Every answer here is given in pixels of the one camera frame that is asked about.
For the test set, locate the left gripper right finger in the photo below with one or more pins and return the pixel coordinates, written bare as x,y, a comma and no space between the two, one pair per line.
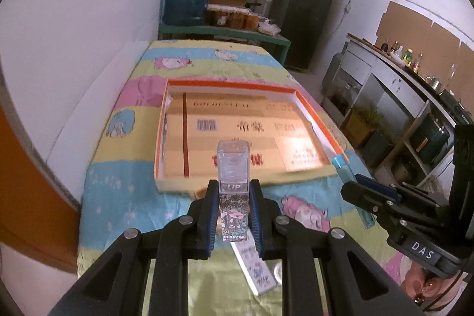
324,273

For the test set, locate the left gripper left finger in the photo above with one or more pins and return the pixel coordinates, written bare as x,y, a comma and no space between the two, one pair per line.
147,269

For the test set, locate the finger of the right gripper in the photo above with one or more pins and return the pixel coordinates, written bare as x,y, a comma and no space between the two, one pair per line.
385,210
377,187

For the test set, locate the light blue floral lighter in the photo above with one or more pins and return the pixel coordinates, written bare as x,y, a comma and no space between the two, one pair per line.
345,173

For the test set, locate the white Hello Kitty box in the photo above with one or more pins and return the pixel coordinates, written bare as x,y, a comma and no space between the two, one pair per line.
256,272

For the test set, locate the clear floral lip gloss box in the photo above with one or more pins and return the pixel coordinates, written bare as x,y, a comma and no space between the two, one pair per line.
233,158

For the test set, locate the white QR code cap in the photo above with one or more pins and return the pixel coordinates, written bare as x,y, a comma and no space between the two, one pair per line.
277,272

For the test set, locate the white kitchen counter cabinet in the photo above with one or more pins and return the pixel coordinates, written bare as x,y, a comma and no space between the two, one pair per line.
401,130

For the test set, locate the colourful cartoon bed quilt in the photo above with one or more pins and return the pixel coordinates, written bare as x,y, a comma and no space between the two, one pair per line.
120,191

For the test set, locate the orange wooden door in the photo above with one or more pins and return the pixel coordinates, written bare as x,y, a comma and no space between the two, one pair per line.
35,220

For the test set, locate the orange rimmed cardboard tray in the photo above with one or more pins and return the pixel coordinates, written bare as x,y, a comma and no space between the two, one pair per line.
285,131

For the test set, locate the dark green refrigerator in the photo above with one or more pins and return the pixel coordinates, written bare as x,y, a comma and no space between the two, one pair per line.
301,22

